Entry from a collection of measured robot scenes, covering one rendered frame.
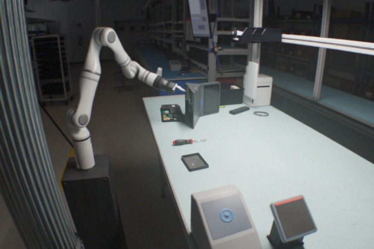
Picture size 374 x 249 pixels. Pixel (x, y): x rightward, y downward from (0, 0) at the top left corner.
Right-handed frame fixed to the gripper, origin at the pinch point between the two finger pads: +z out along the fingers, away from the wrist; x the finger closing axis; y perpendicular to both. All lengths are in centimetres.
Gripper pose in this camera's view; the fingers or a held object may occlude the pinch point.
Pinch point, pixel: (185, 91)
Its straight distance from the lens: 136.1
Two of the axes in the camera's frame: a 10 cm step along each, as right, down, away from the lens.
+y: -4.2, 7.9, -4.5
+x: 1.3, -4.4, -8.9
